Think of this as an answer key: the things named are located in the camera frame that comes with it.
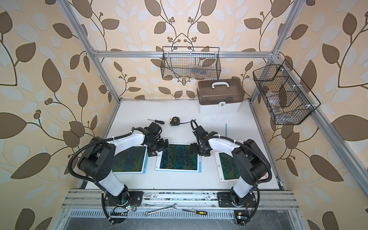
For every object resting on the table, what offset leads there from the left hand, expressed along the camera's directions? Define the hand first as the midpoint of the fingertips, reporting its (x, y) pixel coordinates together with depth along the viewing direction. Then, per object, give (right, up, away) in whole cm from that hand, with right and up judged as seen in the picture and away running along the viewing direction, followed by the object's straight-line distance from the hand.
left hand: (164, 149), depth 89 cm
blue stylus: (+42, +11, +13) cm, 45 cm away
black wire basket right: (+67, +28, -16) cm, 74 cm away
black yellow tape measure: (+5, +17, +15) cm, 24 cm away
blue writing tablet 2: (-19, -7, -1) cm, 21 cm away
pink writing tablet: (+38, -11, -5) cm, 40 cm away
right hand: (+20, -3, +1) cm, 20 cm away
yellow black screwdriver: (+23, -26, -20) cm, 40 cm away
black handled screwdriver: (-8, +17, +16) cm, 25 cm away
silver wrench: (-5, -27, -19) cm, 33 cm away
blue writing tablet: (+9, -5, 0) cm, 10 cm away
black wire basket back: (+15, +57, +6) cm, 59 cm away
